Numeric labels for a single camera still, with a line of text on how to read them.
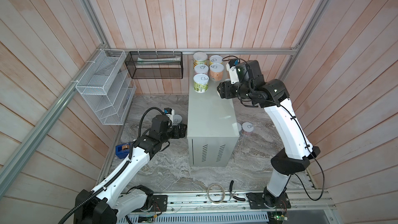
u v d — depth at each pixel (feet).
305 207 2.40
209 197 2.45
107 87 2.22
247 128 3.12
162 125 1.88
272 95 1.36
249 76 1.54
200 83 2.30
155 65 3.41
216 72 2.50
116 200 1.40
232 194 2.50
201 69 2.51
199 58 2.57
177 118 3.21
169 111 2.25
